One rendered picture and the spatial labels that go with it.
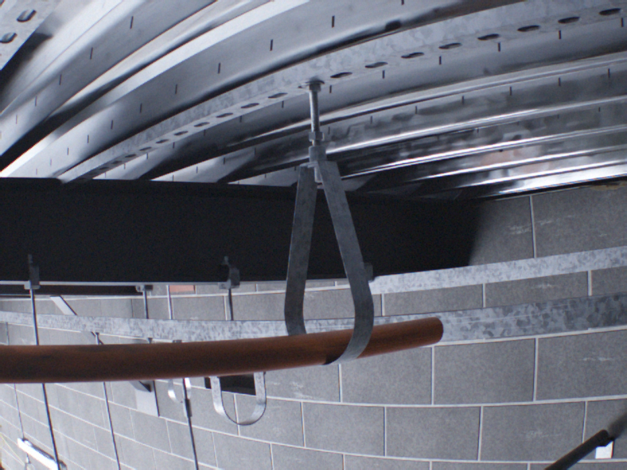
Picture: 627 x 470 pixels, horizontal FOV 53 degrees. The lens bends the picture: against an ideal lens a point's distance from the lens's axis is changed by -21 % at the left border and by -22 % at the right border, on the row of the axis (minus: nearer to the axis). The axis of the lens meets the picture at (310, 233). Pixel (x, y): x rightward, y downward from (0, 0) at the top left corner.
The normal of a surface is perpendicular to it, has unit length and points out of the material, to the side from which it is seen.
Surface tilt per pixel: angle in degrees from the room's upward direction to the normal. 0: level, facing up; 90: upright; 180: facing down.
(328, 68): 90
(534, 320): 90
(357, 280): 74
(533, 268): 90
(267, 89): 90
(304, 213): 106
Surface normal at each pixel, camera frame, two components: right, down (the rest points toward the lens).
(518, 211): -0.73, -0.01
